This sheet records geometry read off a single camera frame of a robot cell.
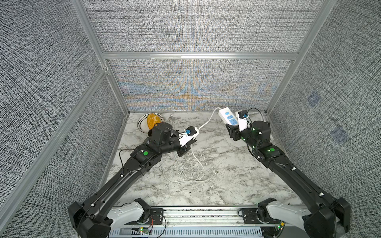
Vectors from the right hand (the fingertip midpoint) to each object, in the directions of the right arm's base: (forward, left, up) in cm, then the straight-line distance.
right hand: (234, 118), depth 74 cm
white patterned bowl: (+21, +58, -29) cm, 68 cm away
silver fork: (+29, +37, -31) cm, 56 cm away
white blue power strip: (+1, +3, 0) cm, 3 cm away
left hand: (-12, +19, 0) cm, 22 cm away
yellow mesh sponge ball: (+20, +49, -25) cm, 58 cm away
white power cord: (-6, +19, -31) cm, 37 cm away
